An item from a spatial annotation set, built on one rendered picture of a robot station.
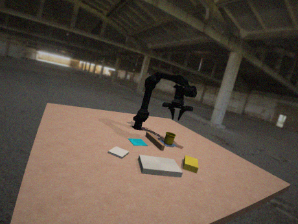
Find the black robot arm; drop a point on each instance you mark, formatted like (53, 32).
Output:
(150, 84)

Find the tan wooden flat bar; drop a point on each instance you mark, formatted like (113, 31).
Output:
(155, 141)

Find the yellow block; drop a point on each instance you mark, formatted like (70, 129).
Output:
(190, 164)

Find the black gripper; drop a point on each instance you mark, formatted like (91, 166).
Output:
(183, 108)

